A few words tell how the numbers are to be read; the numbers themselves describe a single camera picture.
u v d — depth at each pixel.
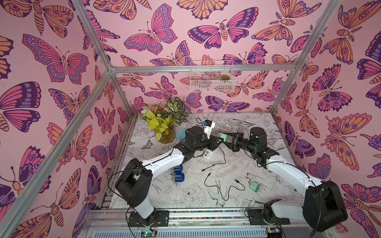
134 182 0.44
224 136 0.78
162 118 0.88
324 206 0.41
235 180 0.86
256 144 0.64
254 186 0.82
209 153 0.95
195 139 0.64
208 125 0.72
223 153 1.00
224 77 0.92
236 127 1.13
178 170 0.89
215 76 0.97
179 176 0.85
